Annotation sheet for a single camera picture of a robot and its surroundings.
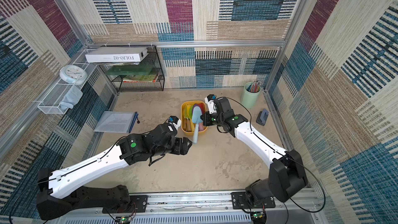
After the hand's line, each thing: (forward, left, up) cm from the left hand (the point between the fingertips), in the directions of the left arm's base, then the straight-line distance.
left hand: (201, 154), depth 71 cm
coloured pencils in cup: (+43, -34, 0) cm, 55 cm away
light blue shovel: (+19, +2, 0) cm, 19 cm away
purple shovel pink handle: (+16, 0, -1) cm, 16 cm away
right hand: (+9, -1, +2) cm, 9 cm away
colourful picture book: (+48, +38, +4) cm, 62 cm away
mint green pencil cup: (+39, -32, -7) cm, 50 cm away
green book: (+52, +45, +8) cm, 69 cm away
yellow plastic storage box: (+37, +10, -13) cm, 40 cm away
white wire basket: (+16, +65, +17) cm, 70 cm away
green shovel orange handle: (+33, +6, -12) cm, 36 cm away
